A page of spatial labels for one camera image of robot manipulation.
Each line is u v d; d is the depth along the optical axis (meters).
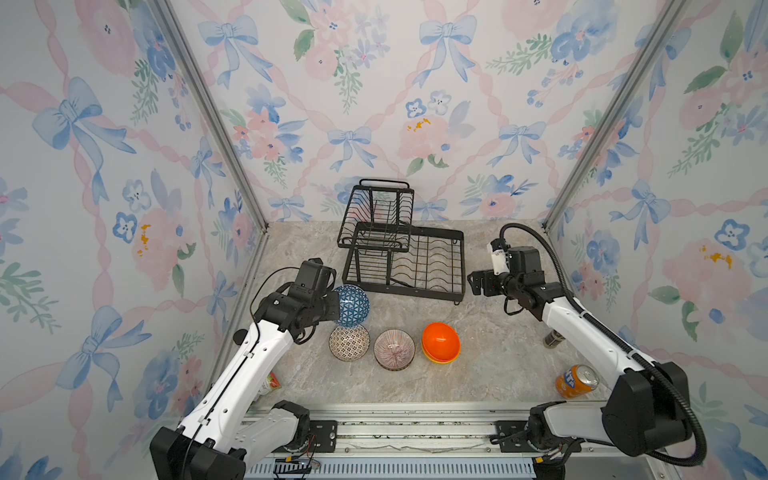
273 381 0.78
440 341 0.84
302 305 0.52
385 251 0.84
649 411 0.41
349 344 0.88
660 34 0.72
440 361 0.81
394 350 0.86
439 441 0.75
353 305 0.82
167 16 0.69
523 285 0.65
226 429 0.39
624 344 0.46
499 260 0.76
